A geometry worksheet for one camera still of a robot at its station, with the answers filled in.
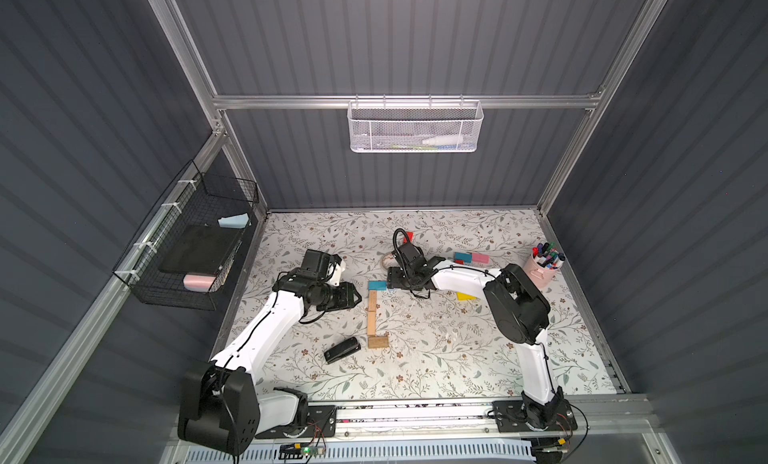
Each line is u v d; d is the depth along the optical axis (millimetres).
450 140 910
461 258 1055
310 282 618
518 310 561
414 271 769
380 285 965
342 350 826
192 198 769
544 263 905
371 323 911
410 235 1128
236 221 812
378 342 866
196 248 691
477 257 1051
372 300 952
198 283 654
